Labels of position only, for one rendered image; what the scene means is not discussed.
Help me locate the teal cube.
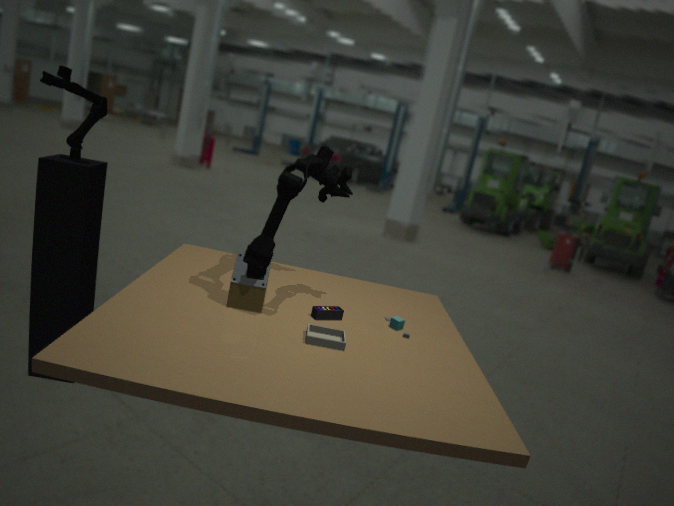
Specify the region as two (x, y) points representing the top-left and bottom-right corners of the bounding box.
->
(389, 317), (405, 331)

